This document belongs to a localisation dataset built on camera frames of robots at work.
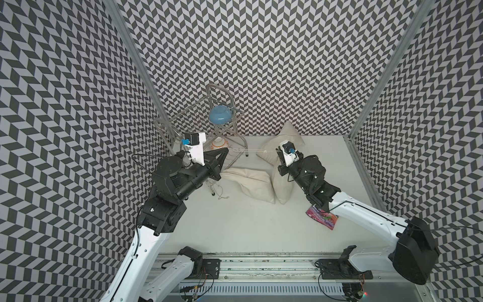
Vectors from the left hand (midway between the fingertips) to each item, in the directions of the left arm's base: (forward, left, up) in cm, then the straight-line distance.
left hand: (224, 151), depth 58 cm
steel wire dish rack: (+51, +25, -32) cm, 65 cm away
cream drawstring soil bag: (+5, -23, -30) cm, 38 cm away
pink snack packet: (-7, -43, -40) cm, 59 cm away
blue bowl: (+32, +6, -11) cm, 34 cm away
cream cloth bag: (+8, -10, -34) cm, 37 cm away
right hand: (+12, -20, -14) cm, 27 cm away
